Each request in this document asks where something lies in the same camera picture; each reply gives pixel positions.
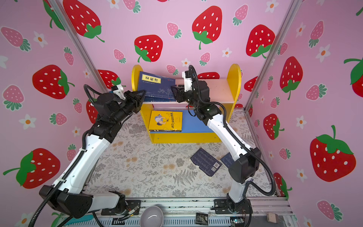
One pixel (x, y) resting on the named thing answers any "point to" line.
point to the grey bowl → (151, 216)
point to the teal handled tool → (72, 220)
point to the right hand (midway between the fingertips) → (174, 85)
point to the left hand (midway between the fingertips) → (146, 89)
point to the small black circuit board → (202, 219)
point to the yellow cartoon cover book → (161, 121)
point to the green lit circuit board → (237, 220)
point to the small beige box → (272, 217)
